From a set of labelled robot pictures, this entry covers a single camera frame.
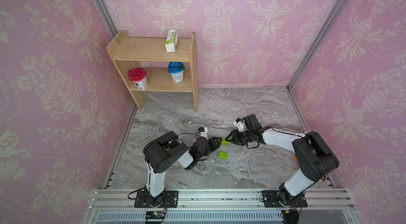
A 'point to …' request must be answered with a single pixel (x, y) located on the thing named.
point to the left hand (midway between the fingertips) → (223, 141)
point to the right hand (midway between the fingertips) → (228, 140)
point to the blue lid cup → (176, 69)
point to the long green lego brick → (224, 142)
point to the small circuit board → (155, 215)
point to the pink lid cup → (138, 75)
